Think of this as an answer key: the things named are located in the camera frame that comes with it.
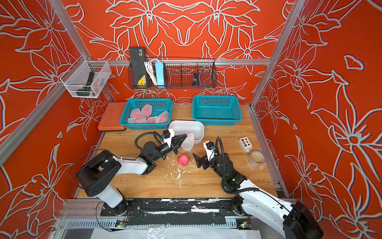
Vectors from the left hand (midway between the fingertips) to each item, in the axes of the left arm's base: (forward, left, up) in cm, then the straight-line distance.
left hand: (186, 135), depth 75 cm
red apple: (-6, +1, -16) cm, 17 cm away
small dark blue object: (+38, -3, +10) cm, 39 cm away
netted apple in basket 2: (+22, +18, -13) cm, 32 cm away
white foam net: (-2, -1, -5) cm, 6 cm away
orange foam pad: (+20, +56, -17) cm, 62 cm away
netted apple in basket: (+29, +32, -14) cm, 46 cm away
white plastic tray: (+22, +6, -22) cm, 32 cm away
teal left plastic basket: (+38, +26, -16) cm, 49 cm away
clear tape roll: (0, -43, -21) cm, 48 cm away
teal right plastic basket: (+41, -21, -22) cm, 51 cm away
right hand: (-4, -7, -7) cm, 11 cm away
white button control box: (+9, -37, -19) cm, 43 cm away
